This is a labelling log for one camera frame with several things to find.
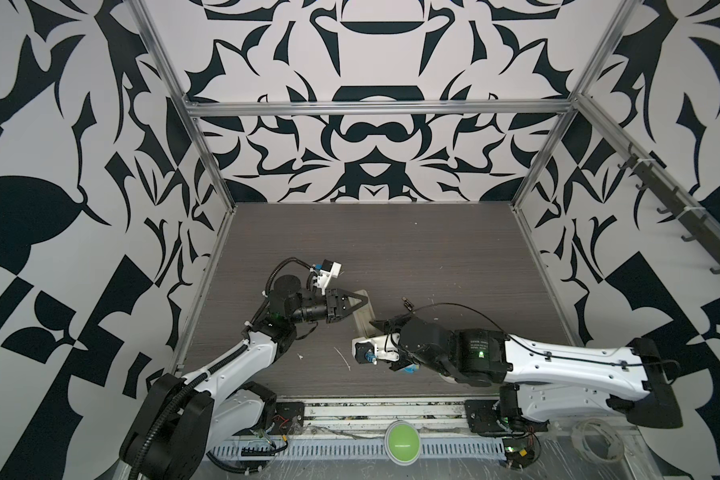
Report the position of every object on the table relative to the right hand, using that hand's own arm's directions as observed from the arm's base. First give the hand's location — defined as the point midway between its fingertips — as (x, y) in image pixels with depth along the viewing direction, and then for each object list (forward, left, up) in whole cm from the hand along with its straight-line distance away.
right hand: (374, 323), depth 67 cm
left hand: (+6, +1, 0) cm, 6 cm away
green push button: (-20, -6, -20) cm, 29 cm away
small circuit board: (-22, -33, -24) cm, 47 cm away
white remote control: (+3, +2, -2) cm, 4 cm away
